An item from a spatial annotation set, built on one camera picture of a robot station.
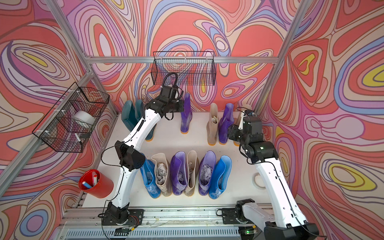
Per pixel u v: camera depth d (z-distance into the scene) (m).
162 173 0.69
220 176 0.60
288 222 0.37
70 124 0.79
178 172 0.66
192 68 0.96
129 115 0.82
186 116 0.91
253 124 0.50
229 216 0.73
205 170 0.70
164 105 0.64
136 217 0.73
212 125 0.81
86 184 0.74
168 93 0.68
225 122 0.85
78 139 0.73
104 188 0.82
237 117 0.92
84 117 0.74
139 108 0.86
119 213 0.64
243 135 0.57
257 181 0.86
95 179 0.75
